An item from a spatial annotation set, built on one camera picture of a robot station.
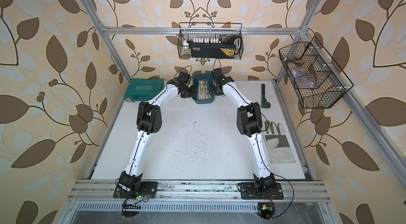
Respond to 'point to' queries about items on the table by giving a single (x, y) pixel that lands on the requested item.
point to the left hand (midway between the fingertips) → (198, 92)
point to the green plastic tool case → (138, 89)
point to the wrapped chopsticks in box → (203, 93)
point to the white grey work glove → (279, 148)
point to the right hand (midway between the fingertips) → (214, 91)
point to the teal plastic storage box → (206, 76)
